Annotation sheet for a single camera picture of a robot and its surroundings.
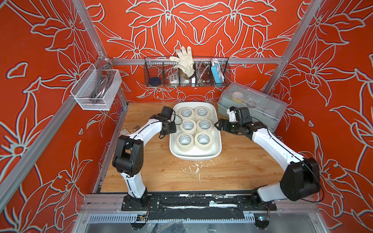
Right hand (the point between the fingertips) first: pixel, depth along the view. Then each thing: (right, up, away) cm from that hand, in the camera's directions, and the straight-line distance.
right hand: (217, 125), depth 84 cm
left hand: (-27, -3, +10) cm, 29 cm away
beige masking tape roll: (-18, +7, +27) cm, 33 cm away
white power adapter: (-27, +30, +10) cm, 42 cm away
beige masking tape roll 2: (-6, +8, +27) cm, 28 cm away
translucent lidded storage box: (+32, +10, +6) cm, 34 cm away
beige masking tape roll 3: (-17, -2, +20) cm, 26 cm away
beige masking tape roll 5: (-19, -13, +12) cm, 26 cm away
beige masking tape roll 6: (-7, -12, +13) cm, 19 cm away
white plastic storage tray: (-12, -19, +6) cm, 24 cm away
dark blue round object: (-40, +29, +12) cm, 51 cm away
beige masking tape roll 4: (-5, -2, +20) cm, 21 cm away
